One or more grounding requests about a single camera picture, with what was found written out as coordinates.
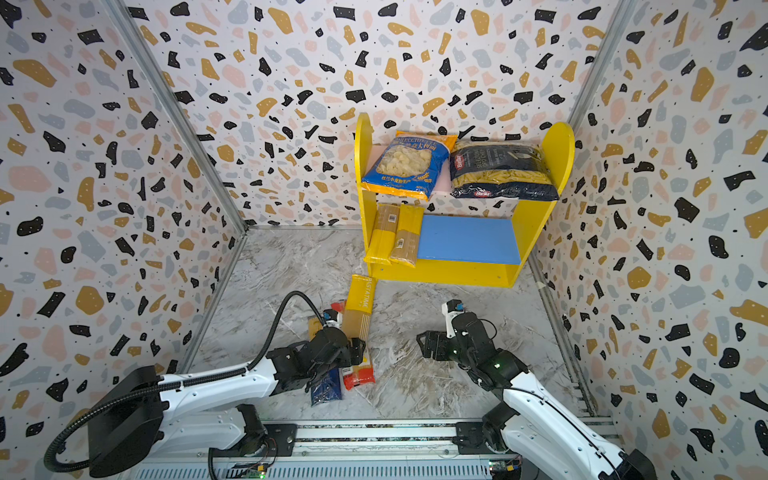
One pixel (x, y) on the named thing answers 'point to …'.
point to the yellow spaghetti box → (357, 317)
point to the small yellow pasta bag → (314, 326)
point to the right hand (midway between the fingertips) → (424, 333)
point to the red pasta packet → (353, 379)
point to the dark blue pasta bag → (328, 389)
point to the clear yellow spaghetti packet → (407, 234)
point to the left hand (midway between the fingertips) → (358, 343)
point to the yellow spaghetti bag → (387, 220)
